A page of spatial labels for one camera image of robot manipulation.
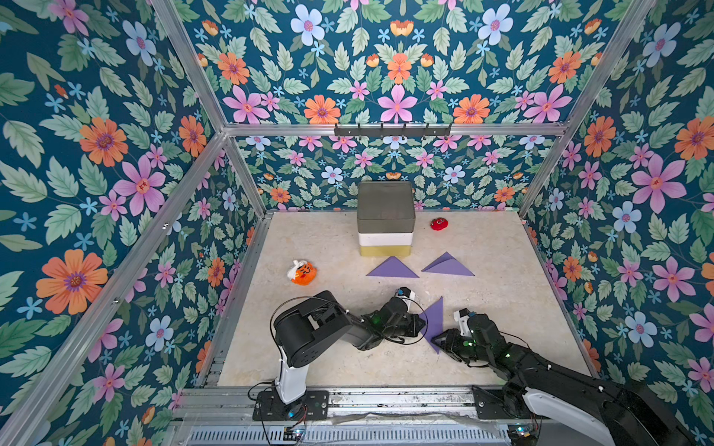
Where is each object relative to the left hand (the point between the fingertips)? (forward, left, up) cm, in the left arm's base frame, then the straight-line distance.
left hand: (430, 324), depth 87 cm
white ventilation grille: (-28, +11, -2) cm, 30 cm away
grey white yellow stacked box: (+30, +11, +18) cm, 37 cm away
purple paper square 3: (+2, -2, -1) cm, 3 cm away
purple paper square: (+24, +9, -3) cm, 25 cm away
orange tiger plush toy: (+20, +41, +4) cm, 46 cm away
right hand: (-6, 0, 0) cm, 6 cm away
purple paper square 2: (+20, -10, +2) cm, 23 cm away
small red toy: (+41, -12, +1) cm, 42 cm away
